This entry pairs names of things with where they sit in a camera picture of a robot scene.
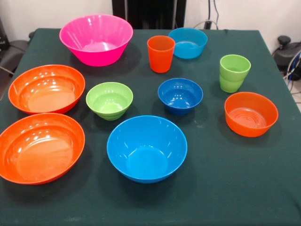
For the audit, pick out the large blue plastic bowl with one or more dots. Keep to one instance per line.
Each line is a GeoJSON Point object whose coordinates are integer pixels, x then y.
{"type": "Point", "coordinates": [145, 160]}

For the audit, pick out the small dark blue bowl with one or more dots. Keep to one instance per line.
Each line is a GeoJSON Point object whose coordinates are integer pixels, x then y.
{"type": "Point", "coordinates": [179, 103]}

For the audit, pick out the dark green tablecloth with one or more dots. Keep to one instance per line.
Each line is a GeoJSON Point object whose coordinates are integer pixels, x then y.
{"type": "Point", "coordinates": [211, 164]}

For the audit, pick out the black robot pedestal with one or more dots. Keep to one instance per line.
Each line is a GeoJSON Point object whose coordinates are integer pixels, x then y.
{"type": "Point", "coordinates": [152, 14]}

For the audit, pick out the small orange plastic bowl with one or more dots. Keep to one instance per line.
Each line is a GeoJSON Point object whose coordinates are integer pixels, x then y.
{"type": "Point", "coordinates": [249, 124]}

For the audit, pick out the small green plastic bowl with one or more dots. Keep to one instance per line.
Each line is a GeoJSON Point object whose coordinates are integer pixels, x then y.
{"type": "Point", "coordinates": [108, 106]}

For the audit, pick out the green plastic cup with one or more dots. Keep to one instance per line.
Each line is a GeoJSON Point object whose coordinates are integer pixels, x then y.
{"type": "Point", "coordinates": [229, 87]}
{"type": "Point", "coordinates": [235, 68]}

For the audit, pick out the large pink plastic bowl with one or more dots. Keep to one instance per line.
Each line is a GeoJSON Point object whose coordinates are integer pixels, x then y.
{"type": "Point", "coordinates": [94, 56]}

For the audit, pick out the large orange plastic bowl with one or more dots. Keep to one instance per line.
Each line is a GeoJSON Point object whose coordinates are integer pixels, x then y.
{"type": "Point", "coordinates": [47, 94]}
{"type": "Point", "coordinates": [40, 153]}

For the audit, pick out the small light blue bowl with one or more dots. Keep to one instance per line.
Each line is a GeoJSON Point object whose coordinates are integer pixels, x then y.
{"type": "Point", "coordinates": [188, 50]}

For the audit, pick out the orange plastic cup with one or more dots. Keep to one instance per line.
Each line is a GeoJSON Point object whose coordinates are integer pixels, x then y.
{"type": "Point", "coordinates": [160, 58]}

